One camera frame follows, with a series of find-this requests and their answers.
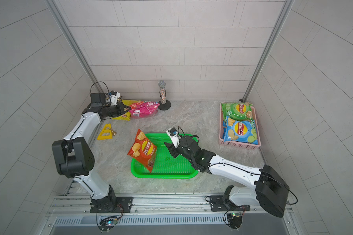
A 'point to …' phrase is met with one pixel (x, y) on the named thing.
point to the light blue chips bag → (243, 131)
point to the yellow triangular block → (106, 133)
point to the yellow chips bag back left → (126, 116)
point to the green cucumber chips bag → (238, 110)
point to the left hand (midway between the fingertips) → (131, 105)
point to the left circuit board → (107, 223)
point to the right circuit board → (235, 220)
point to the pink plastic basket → (239, 145)
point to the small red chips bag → (143, 150)
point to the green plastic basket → (165, 165)
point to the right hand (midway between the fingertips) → (168, 141)
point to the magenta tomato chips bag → (147, 109)
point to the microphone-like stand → (164, 105)
